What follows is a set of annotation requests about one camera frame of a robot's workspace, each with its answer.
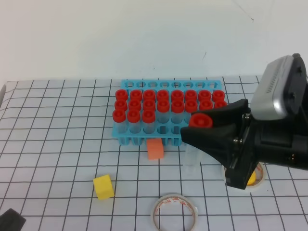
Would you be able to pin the blue test tube rack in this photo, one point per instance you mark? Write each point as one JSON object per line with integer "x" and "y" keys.
{"x": 169, "y": 132}

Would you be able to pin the red-capped test tube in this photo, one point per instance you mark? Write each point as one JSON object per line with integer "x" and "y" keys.
{"x": 198, "y": 123}

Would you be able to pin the yellow foam cube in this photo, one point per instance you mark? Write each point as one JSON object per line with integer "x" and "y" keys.
{"x": 103, "y": 187}

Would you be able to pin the orange foam cube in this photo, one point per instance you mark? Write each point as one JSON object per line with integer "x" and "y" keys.
{"x": 155, "y": 148}

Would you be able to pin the yellow rubber duck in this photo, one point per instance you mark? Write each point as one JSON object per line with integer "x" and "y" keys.
{"x": 252, "y": 179}

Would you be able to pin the racked tube row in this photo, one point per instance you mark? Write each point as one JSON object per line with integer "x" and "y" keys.
{"x": 120, "y": 123}
{"x": 190, "y": 95}
{"x": 204, "y": 95}
{"x": 219, "y": 104}
{"x": 149, "y": 95}
{"x": 134, "y": 121}
{"x": 121, "y": 105}
{"x": 149, "y": 105}
{"x": 148, "y": 119}
{"x": 177, "y": 95}
{"x": 136, "y": 95}
{"x": 177, "y": 110}
{"x": 162, "y": 95}
{"x": 121, "y": 94}
{"x": 205, "y": 105}
{"x": 190, "y": 107}
{"x": 134, "y": 105}
{"x": 218, "y": 95}
{"x": 163, "y": 107}

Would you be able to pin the front tape roll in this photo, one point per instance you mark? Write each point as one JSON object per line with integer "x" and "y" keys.
{"x": 174, "y": 212}

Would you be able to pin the grid-patterned table mat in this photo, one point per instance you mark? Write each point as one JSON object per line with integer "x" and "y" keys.
{"x": 56, "y": 138}

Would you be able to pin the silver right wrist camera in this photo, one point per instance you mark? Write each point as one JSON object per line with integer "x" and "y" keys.
{"x": 267, "y": 102}

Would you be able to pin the tape roll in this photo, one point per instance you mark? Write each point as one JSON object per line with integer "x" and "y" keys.
{"x": 174, "y": 212}
{"x": 260, "y": 178}

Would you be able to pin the right tape roll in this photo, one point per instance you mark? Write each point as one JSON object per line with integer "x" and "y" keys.
{"x": 260, "y": 178}

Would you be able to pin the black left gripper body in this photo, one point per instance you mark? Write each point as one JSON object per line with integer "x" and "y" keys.
{"x": 11, "y": 221}

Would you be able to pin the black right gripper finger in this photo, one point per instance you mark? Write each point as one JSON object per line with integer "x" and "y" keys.
{"x": 231, "y": 114}
{"x": 221, "y": 143}

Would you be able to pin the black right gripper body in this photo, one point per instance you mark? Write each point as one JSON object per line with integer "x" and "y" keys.
{"x": 282, "y": 142}

